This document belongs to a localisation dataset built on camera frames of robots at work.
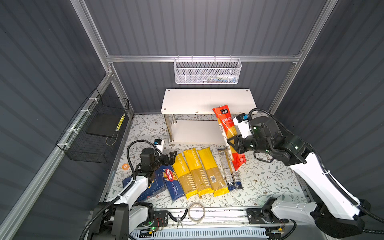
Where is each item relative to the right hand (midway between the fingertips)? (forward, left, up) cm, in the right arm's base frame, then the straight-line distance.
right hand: (230, 141), depth 64 cm
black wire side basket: (+6, +66, -3) cm, 67 cm away
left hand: (+8, +32, -22) cm, 39 cm away
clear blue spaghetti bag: (-6, -5, -31) cm, 32 cm away
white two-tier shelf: (+24, +26, +2) cm, 36 cm away
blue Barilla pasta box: (-10, +36, -26) cm, 46 cm away
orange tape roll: (+3, +60, -31) cm, 68 cm away
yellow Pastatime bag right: (-1, +6, -31) cm, 31 cm away
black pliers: (-25, +24, -32) cm, 48 cm away
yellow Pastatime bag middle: (-2, +15, -31) cm, 34 cm away
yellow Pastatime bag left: (-2, +23, -31) cm, 38 cm away
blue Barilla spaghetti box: (-7, +29, -29) cm, 42 cm away
